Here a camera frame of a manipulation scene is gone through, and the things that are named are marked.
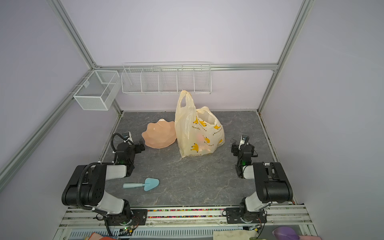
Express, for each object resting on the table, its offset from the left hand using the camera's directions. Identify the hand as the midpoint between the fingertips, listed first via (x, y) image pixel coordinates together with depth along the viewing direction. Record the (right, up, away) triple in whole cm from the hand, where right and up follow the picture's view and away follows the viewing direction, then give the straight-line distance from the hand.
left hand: (135, 140), depth 93 cm
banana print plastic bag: (+40, +6, -2) cm, 40 cm away
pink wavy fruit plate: (+12, +3, +14) cm, 18 cm away
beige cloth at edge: (+60, -41, -25) cm, 77 cm away
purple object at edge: (+81, -41, -23) cm, 94 cm away
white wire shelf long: (+36, +43, +13) cm, 58 cm away
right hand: (+68, -2, 0) cm, 68 cm away
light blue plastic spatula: (+11, -24, -8) cm, 28 cm away
